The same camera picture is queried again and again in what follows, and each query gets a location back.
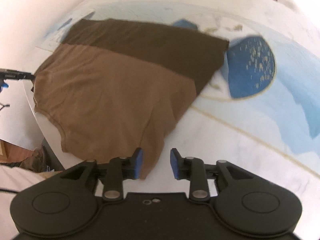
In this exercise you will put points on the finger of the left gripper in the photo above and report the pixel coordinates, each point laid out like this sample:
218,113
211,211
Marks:
15,75

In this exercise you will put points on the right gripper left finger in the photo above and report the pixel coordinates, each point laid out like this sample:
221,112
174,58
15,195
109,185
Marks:
133,165

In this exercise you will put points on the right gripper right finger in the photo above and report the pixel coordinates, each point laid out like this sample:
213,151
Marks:
180,166

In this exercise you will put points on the brown two-tone shirt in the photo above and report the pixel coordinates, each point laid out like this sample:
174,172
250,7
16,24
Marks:
113,86

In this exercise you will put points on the blue patterned table mat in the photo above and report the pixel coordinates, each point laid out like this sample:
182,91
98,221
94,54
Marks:
262,103

